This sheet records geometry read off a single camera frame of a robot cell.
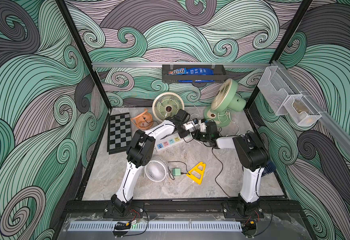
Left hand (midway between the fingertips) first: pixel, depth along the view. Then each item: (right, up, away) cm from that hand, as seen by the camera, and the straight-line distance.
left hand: (186, 127), depth 99 cm
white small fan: (-18, -21, -22) cm, 35 cm away
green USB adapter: (-7, -25, -15) cm, 29 cm away
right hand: (+4, -4, +2) cm, 6 cm away
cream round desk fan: (-13, +16, +2) cm, 20 cm away
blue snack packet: (+4, +36, -6) cm, 37 cm away
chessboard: (-45, -6, -2) cm, 45 cm away
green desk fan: (+22, +17, -13) cm, 31 cm away
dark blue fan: (+45, -21, -17) cm, 53 cm away
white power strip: (-11, -9, -2) cm, 14 cm away
